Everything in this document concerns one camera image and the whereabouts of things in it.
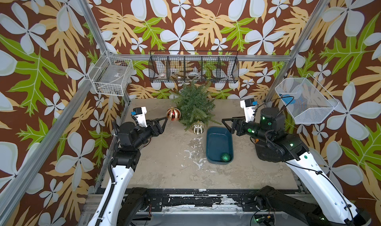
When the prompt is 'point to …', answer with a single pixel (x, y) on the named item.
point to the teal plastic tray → (219, 141)
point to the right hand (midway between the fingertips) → (226, 119)
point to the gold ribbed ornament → (198, 128)
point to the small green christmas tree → (196, 104)
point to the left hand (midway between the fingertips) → (163, 118)
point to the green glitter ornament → (225, 157)
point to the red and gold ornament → (173, 114)
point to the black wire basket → (194, 66)
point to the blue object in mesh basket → (288, 99)
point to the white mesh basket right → (313, 104)
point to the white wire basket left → (111, 74)
